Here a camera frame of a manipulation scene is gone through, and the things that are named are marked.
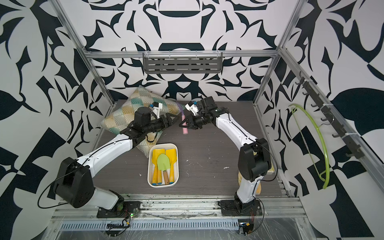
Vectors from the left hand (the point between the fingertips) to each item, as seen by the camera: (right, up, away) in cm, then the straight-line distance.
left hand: (175, 116), depth 80 cm
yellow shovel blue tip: (-11, -31, +4) cm, 34 cm away
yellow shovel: (-4, -22, +10) cm, 24 cm away
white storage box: (-9, -17, +10) cm, 22 cm away
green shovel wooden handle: (-8, -27, +8) cm, 29 cm away
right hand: (+4, -4, +1) cm, 6 cm away
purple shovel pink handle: (+5, -6, -2) cm, 8 cm away
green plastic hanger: (+61, -23, -18) cm, 67 cm away
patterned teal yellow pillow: (-36, +1, +14) cm, 39 cm away
